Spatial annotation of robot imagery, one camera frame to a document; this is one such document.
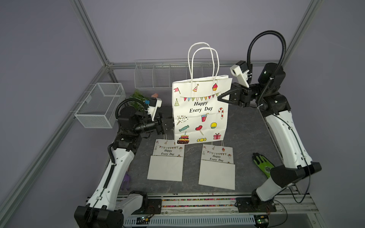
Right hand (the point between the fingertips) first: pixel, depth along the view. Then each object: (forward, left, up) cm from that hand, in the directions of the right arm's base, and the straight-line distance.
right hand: (216, 100), depth 51 cm
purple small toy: (-14, +46, -50) cm, 69 cm away
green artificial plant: (+32, +42, -25) cm, 59 cm away
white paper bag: (-3, +24, -50) cm, 55 cm away
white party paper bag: (-8, -7, -50) cm, 51 cm away
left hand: (+1, +15, -13) cm, 20 cm away
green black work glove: (-5, -36, -50) cm, 62 cm away
